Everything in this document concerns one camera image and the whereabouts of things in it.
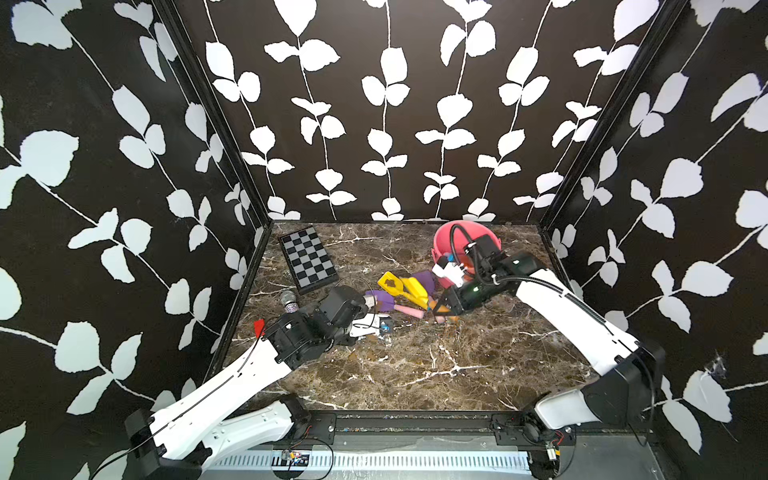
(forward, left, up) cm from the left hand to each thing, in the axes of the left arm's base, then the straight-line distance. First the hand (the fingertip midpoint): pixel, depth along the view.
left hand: (353, 302), depth 73 cm
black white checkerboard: (+28, +19, -19) cm, 39 cm away
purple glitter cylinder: (+12, +23, -19) cm, 31 cm away
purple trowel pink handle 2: (+8, -20, -3) cm, 22 cm away
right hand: (-2, -21, 0) cm, 21 cm away
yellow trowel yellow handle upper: (+5, -14, -3) cm, 16 cm away
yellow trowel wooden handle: (-3, -22, +1) cm, 22 cm away
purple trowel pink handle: (+12, -8, -22) cm, 26 cm away
